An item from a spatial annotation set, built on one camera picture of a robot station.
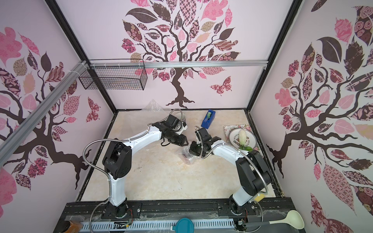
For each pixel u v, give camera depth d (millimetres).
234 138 1010
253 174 449
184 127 843
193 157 833
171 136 763
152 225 697
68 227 682
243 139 970
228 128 1080
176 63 945
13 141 512
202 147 657
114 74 945
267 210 732
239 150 509
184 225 635
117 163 504
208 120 1071
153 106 1177
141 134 589
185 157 854
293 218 701
